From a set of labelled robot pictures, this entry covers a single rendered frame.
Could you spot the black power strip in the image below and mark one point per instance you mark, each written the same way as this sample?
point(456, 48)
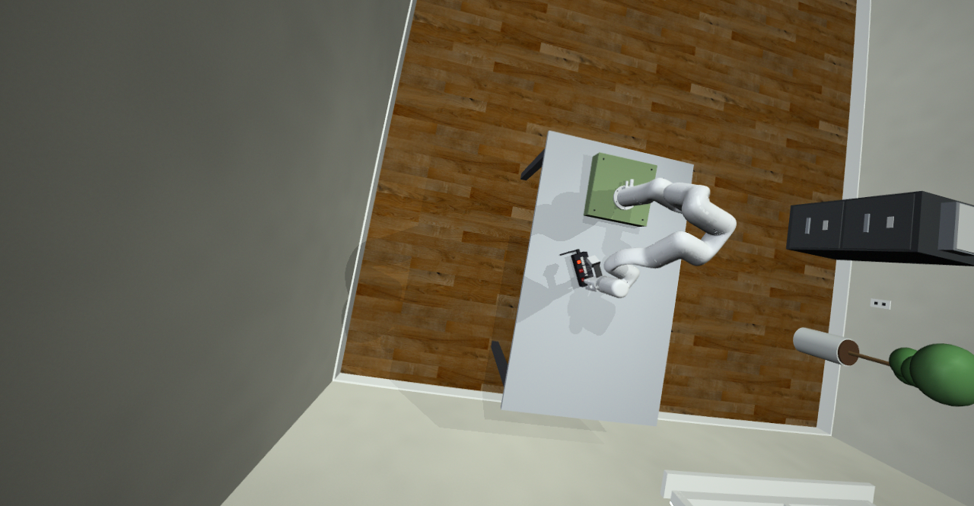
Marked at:
point(582, 268)

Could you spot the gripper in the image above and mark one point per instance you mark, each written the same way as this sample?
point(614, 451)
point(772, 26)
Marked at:
point(590, 281)

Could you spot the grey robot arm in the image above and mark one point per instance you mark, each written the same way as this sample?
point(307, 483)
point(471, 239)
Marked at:
point(688, 199)

